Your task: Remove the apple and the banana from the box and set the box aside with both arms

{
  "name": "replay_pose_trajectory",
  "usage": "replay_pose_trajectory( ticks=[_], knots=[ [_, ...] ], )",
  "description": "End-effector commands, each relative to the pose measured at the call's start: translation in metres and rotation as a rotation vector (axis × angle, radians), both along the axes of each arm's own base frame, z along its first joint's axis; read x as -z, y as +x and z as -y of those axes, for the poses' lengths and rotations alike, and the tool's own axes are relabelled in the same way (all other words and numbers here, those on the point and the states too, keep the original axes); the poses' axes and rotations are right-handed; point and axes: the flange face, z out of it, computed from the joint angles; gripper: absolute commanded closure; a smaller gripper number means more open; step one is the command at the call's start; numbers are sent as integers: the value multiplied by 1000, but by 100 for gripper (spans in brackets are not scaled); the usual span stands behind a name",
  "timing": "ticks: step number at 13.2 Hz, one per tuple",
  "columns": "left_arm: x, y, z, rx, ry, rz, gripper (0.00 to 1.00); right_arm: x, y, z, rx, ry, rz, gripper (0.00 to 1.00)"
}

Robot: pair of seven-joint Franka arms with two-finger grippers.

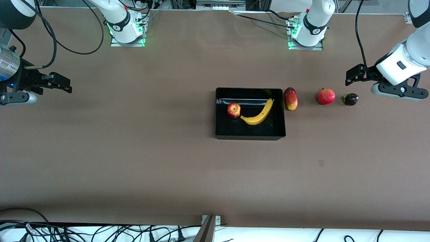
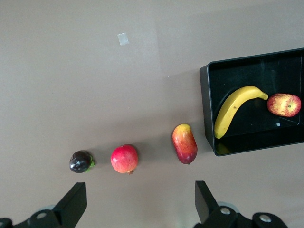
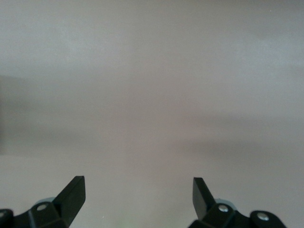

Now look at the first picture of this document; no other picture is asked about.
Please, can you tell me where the yellow banana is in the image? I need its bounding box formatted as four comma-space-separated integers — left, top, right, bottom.
240, 98, 274, 126

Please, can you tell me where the black plastic box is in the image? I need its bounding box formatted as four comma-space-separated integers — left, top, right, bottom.
215, 87, 287, 140

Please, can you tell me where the red apple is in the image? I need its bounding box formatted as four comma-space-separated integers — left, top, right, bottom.
227, 103, 241, 119

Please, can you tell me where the dark purple mangosteen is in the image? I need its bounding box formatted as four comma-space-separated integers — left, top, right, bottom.
342, 93, 359, 106

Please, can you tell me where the red pomegranate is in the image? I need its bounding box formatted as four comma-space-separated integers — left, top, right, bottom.
318, 88, 336, 105

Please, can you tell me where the red yellow mango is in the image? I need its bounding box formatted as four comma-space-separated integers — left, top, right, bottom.
284, 87, 299, 111

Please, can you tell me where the grey mounting beam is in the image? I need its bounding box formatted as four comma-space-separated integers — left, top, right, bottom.
193, 215, 216, 242

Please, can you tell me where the black cable with metal plug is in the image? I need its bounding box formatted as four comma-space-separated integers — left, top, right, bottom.
24, 8, 57, 70

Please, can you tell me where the long looping black cable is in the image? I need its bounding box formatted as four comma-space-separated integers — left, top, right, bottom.
34, 0, 104, 55

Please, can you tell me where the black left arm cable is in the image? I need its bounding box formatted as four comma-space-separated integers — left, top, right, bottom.
355, 0, 383, 81

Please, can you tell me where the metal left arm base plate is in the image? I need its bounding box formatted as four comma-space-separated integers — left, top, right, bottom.
287, 17, 324, 51

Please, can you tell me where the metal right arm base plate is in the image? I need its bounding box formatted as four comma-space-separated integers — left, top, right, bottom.
111, 13, 147, 47

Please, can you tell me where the black cable across table edge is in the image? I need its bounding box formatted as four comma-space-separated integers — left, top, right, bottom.
232, 12, 296, 29

